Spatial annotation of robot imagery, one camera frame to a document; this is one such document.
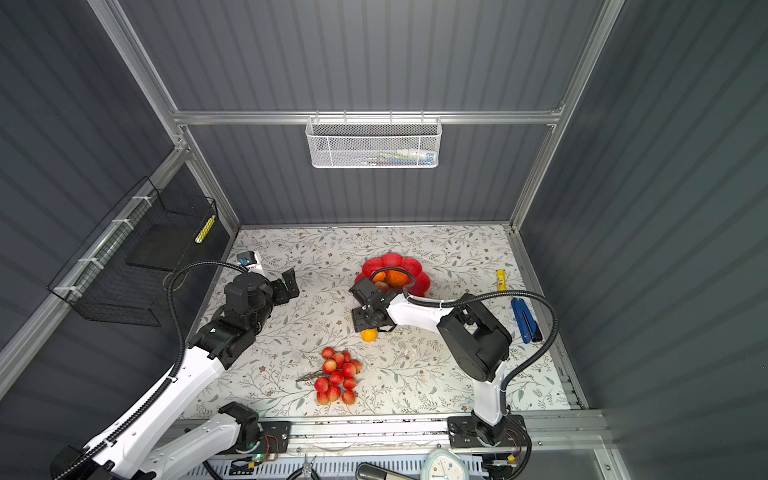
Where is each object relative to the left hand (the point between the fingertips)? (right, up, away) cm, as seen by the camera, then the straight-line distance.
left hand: (277, 275), depth 76 cm
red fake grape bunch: (+16, -28, +1) cm, 32 cm away
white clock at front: (+41, -43, -9) cm, 60 cm away
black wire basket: (-36, +2, -4) cm, 36 cm away
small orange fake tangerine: (+23, -18, +11) cm, 31 cm away
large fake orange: (+31, -2, +21) cm, 38 cm away
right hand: (+21, -16, +16) cm, 31 cm away
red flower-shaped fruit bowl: (+30, +3, +28) cm, 41 cm away
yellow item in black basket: (-22, +12, +5) cm, 26 cm away
